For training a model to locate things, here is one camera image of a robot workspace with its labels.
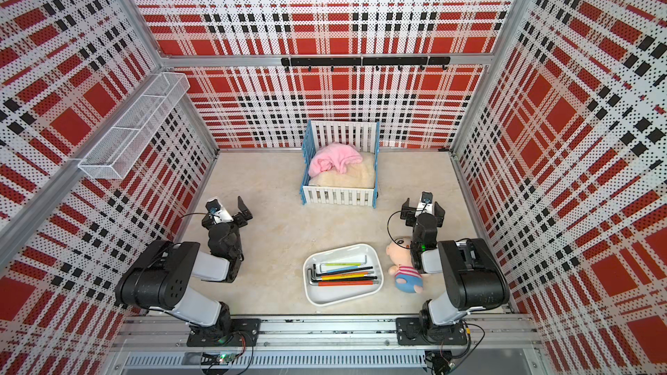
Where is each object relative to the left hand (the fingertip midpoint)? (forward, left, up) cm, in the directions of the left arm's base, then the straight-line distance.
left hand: (232, 201), depth 89 cm
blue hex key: (-19, -39, -12) cm, 45 cm away
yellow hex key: (-22, -39, -11) cm, 46 cm away
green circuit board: (-44, -7, -10) cm, 46 cm away
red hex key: (-25, -40, -10) cm, 48 cm away
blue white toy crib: (+31, -46, +2) cm, 56 cm away
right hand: (+2, -68, -3) cm, 68 cm away
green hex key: (-18, -38, -12) cm, 44 cm away
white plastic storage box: (-28, -33, -10) cm, 44 cm away
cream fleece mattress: (+15, -44, -4) cm, 47 cm away
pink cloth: (+18, -36, +3) cm, 41 cm away
